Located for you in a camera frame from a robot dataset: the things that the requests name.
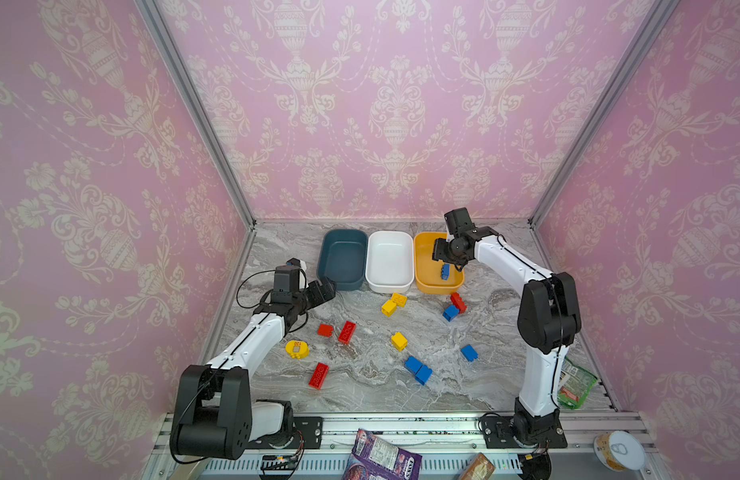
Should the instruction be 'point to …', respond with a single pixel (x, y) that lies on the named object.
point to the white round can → (620, 450)
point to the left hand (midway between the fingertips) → (327, 289)
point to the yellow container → (427, 270)
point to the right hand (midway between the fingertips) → (441, 253)
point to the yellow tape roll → (303, 352)
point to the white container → (390, 261)
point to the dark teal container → (343, 258)
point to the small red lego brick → (325, 330)
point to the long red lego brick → (319, 375)
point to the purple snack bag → (375, 459)
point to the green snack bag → (575, 385)
